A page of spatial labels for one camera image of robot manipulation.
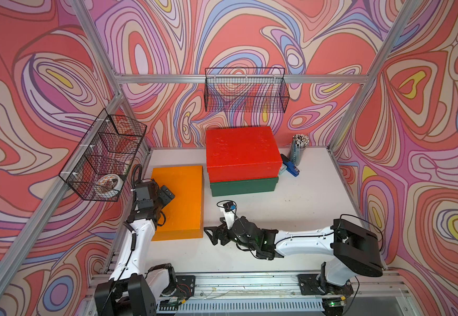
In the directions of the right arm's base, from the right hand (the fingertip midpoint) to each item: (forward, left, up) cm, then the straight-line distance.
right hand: (212, 230), depth 76 cm
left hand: (+15, +21, +3) cm, 26 cm away
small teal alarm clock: (+38, -37, -9) cm, 54 cm away
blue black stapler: (+37, -42, -9) cm, 57 cm away
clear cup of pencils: (+41, -44, +6) cm, 61 cm away
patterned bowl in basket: (+11, +36, +18) cm, 41 cm away
